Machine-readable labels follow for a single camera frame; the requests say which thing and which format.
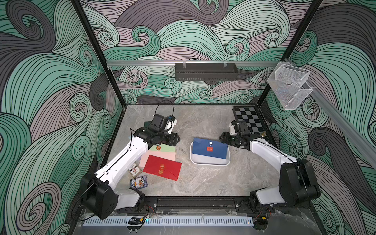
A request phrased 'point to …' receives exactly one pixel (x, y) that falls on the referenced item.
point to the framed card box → (134, 170)
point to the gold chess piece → (263, 134)
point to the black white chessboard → (249, 113)
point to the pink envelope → (145, 154)
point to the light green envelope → (163, 147)
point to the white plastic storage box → (200, 159)
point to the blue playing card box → (138, 182)
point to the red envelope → (163, 167)
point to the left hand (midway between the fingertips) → (176, 136)
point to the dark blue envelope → (209, 148)
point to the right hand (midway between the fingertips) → (225, 139)
